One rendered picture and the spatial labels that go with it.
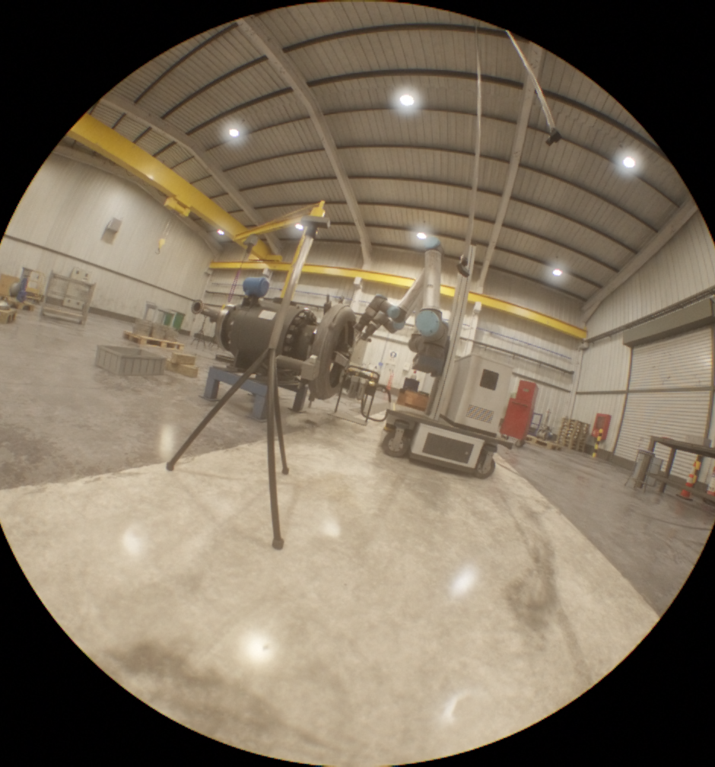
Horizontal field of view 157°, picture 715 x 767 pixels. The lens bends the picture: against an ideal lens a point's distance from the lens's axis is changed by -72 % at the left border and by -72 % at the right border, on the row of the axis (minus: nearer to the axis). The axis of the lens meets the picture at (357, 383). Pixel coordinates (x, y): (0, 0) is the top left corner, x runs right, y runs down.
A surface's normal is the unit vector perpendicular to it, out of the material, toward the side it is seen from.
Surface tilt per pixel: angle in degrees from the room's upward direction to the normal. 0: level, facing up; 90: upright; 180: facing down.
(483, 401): 90
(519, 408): 90
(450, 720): 0
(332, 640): 0
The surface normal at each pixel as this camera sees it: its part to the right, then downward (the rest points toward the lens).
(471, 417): -0.14, 0.00
